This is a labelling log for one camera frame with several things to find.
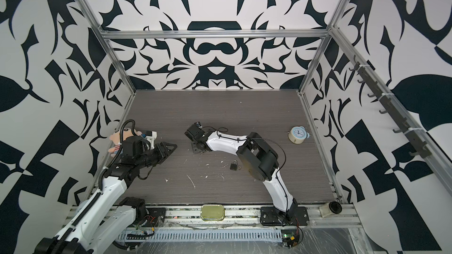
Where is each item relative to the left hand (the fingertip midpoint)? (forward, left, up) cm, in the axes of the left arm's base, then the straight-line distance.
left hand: (174, 145), depth 79 cm
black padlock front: (-4, -27, -15) cm, 31 cm away
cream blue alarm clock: (+10, -62, -11) cm, 63 cm away
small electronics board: (-34, -47, -16) cm, 60 cm away
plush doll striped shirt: (+10, +32, -8) cm, 35 cm away
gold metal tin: (-25, -17, -10) cm, 32 cm away
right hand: (+6, -9, -13) cm, 17 cm away
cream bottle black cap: (-26, -62, -7) cm, 67 cm away
